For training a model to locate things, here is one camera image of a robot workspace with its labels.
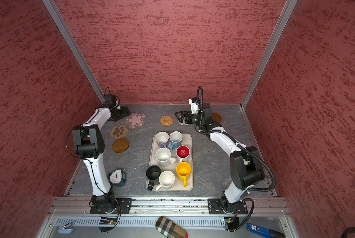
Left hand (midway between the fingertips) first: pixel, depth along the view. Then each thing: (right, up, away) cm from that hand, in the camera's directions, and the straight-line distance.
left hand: (126, 116), depth 103 cm
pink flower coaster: (+4, -4, +7) cm, 9 cm away
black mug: (+23, -33, -20) cm, 45 cm away
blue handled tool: (+77, -53, -38) cm, 101 cm away
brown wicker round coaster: (+28, -4, +7) cm, 29 cm away
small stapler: (-14, -53, -36) cm, 66 cm away
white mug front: (+31, -36, -21) cm, 53 cm away
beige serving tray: (+34, -23, -16) cm, 44 cm away
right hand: (+38, -1, -18) cm, 42 cm away
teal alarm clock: (+4, -34, -23) cm, 42 cm away
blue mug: (+36, -15, -8) cm, 40 cm away
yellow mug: (+41, -32, -18) cm, 55 cm away
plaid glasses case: (+34, -52, -37) cm, 73 cm away
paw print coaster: (-5, -12, +1) cm, 13 cm away
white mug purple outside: (+27, -15, -5) cm, 31 cm away
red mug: (+40, -23, -11) cm, 48 cm away
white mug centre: (+28, -26, -12) cm, 39 cm away
